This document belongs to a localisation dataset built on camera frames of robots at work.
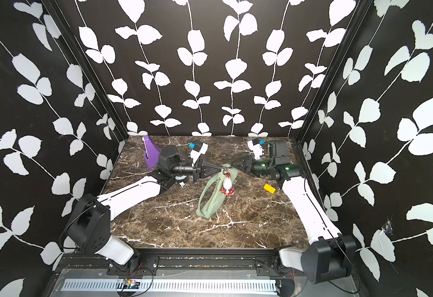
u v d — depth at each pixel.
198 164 0.66
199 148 0.64
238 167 0.70
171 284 0.70
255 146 0.70
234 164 0.71
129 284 0.71
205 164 0.67
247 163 0.65
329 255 0.38
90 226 0.43
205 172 0.68
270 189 0.98
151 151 1.01
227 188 0.72
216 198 0.76
